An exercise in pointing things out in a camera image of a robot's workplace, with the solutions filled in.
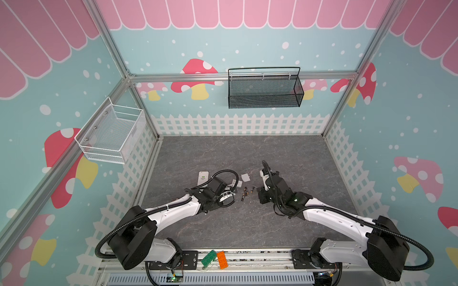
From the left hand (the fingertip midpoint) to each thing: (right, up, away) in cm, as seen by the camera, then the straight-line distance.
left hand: (214, 196), depth 89 cm
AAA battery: (+16, +3, +8) cm, 18 cm away
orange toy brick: (+5, -23, -14) cm, 28 cm away
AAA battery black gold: (+15, -1, +3) cm, 15 cm away
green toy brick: (-1, -23, -14) cm, 27 cm away
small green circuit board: (-14, -30, -16) cm, 37 cm away
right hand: (+21, +5, -6) cm, 22 cm away
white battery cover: (+13, +5, +8) cm, 16 cm away
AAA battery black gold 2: (+19, +1, +6) cm, 20 cm away
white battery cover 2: (+17, +8, +12) cm, 22 cm away
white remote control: (-7, +8, +10) cm, 15 cm away
